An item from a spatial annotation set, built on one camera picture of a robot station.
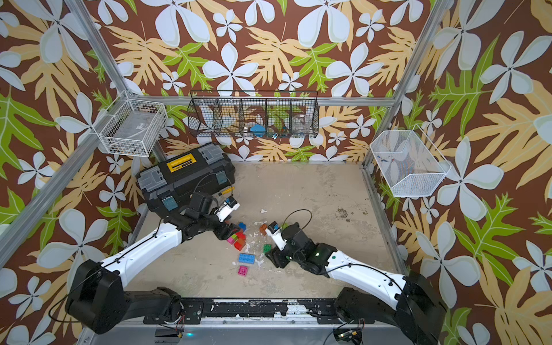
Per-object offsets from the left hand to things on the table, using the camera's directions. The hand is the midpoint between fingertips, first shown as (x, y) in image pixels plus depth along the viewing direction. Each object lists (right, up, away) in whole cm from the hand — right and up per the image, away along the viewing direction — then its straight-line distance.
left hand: (235, 219), depth 84 cm
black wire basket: (+6, +46, +14) cm, 49 cm away
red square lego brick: (+1, -8, +6) cm, 10 cm away
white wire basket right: (+69, +22, 0) cm, 72 cm away
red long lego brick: (0, -12, +4) cm, 12 cm away
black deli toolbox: (-30, +13, +4) cm, 32 cm away
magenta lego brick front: (+3, -20, -2) cm, 20 cm away
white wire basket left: (-42, +37, +1) cm, 56 cm away
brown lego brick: (+10, -5, +6) cm, 13 cm away
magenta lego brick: (-3, -10, +4) cm, 11 cm away
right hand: (+14, -10, -5) cm, 18 cm away
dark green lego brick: (+12, -13, +4) cm, 18 cm away
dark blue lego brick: (+2, -5, +10) cm, 11 cm away
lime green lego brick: (-1, -8, +5) cm, 9 cm away
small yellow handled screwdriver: (-9, +11, +23) cm, 27 cm away
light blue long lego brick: (+4, -16, +1) cm, 17 cm away
